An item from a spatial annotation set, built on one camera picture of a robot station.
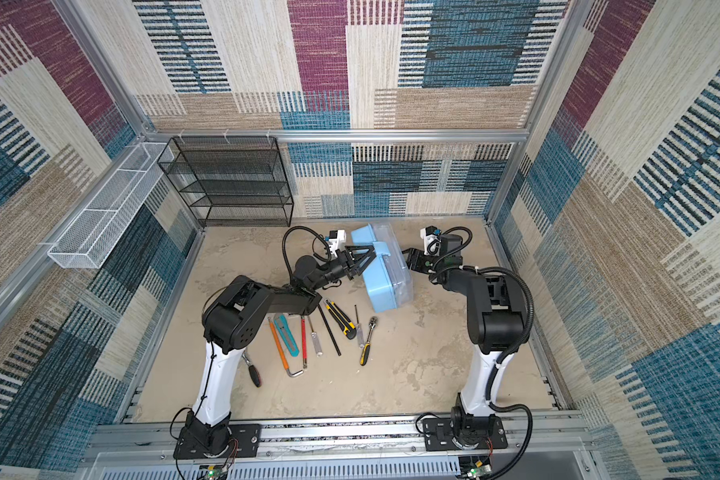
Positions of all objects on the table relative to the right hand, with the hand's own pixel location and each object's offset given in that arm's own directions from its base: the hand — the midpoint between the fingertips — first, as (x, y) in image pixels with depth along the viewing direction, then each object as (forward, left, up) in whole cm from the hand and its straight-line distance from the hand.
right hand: (403, 260), depth 100 cm
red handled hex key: (-24, +31, -6) cm, 40 cm away
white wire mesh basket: (-13, +77, +28) cm, 83 cm away
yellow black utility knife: (-21, +18, -5) cm, 28 cm away
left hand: (-8, +10, +15) cm, 20 cm away
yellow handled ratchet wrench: (-28, +14, -6) cm, 31 cm away
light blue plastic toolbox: (-13, +6, +9) cm, 17 cm away
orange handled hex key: (-26, +38, -6) cm, 47 cm away
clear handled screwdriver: (-21, +15, -6) cm, 26 cm away
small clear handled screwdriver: (-27, +27, -6) cm, 38 cm away
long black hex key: (-21, +24, -6) cm, 33 cm away
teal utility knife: (-19, +38, -4) cm, 43 cm away
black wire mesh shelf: (+31, +61, +11) cm, 69 cm away
